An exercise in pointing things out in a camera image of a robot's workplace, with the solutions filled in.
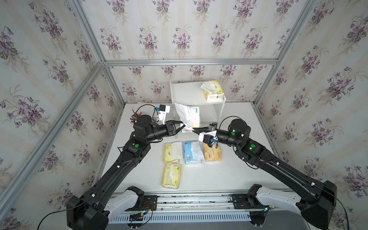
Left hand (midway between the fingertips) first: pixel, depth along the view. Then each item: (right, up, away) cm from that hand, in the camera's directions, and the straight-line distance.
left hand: (187, 127), depth 63 cm
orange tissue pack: (+16, -19, +25) cm, 36 cm away
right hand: (+4, +1, 0) cm, 4 cm away
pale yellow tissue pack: (-9, -18, +26) cm, 33 cm away
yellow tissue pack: (-9, -29, +15) cm, 34 cm away
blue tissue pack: (+4, -18, +23) cm, 29 cm away
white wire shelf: (+2, +18, +17) cm, 25 cm away
